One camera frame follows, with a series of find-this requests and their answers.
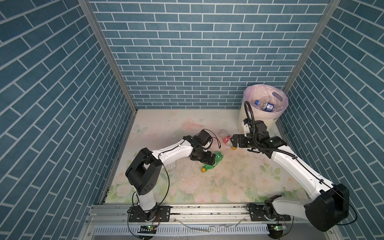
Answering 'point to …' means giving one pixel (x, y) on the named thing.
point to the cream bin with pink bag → (267, 93)
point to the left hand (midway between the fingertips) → (208, 161)
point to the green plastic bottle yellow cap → (219, 157)
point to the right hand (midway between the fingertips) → (236, 137)
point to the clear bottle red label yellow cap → (227, 140)
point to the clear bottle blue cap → (264, 106)
